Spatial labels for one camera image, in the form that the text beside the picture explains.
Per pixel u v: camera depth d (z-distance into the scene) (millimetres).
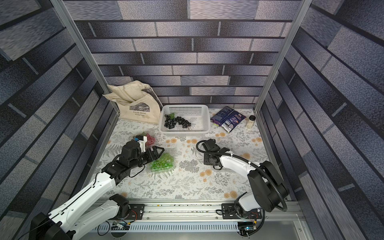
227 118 1099
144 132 1002
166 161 855
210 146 708
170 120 1029
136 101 923
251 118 1035
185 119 1101
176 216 731
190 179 852
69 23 742
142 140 729
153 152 700
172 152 939
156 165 836
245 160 512
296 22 742
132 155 608
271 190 427
